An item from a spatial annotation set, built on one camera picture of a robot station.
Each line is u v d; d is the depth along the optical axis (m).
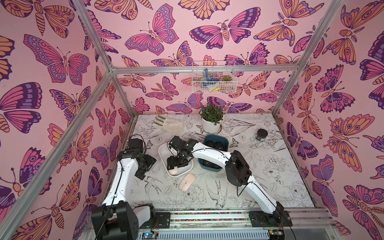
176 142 0.75
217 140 1.03
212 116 0.96
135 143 0.65
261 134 1.06
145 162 0.73
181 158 0.78
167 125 1.13
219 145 1.00
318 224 0.73
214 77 0.95
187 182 0.85
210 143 1.03
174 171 0.89
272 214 0.63
